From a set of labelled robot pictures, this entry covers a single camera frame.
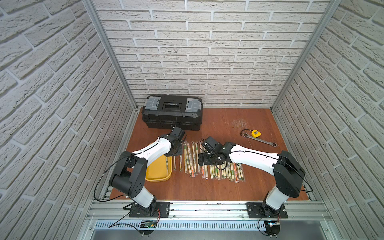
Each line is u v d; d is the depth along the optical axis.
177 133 0.73
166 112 0.93
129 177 0.44
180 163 0.90
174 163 0.87
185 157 0.92
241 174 0.86
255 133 1.03
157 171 0.86
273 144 0.98
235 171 0.87
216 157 0.63
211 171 0.87
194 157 0.92
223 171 0.87
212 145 0.66
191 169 0.87
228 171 0.87
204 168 0.87
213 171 0.87
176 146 0.69
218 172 0.86
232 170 0.87
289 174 0.44
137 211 0.72
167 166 0.88
